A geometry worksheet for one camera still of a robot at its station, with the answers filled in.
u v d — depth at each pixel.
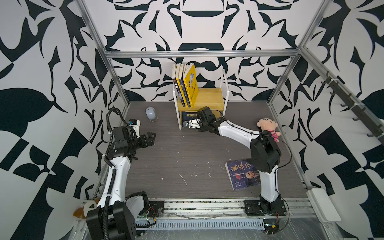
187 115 0.99
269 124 0.99
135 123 0.73
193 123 0.82
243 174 0.84
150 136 0.73
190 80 0.82
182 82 0.76
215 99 0.94
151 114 1.04
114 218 0.39
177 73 0.78
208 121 0.73
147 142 0.72
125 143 0.61
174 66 0.82
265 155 0.52
